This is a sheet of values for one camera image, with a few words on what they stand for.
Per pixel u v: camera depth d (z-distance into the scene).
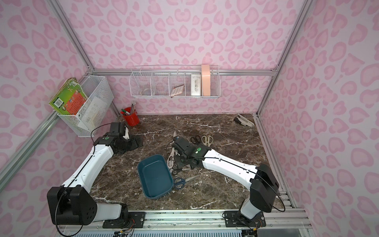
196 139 1.06
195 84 0.93
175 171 0.90
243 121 1.13
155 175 0.92
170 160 0.95
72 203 0.40
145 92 0.94
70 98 0.72
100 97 0.90
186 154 0.58
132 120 1.14
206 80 0.82
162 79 1.01
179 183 0.85
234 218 0.73
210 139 1.04
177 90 0.94
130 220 0.72
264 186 0.41
